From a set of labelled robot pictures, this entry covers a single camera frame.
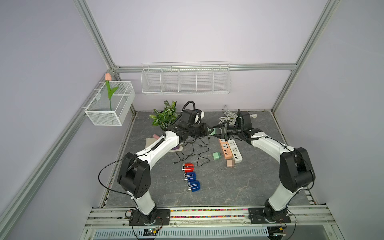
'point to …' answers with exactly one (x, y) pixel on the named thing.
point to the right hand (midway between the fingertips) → (209, 128)
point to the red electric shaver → (188, 167)
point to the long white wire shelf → (189, 78)
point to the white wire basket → (98, 111)
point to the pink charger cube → (230, 163)
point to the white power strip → (236, 155)
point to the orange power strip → (225, 149)
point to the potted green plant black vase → (166, 117)
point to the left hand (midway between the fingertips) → (212, 131)
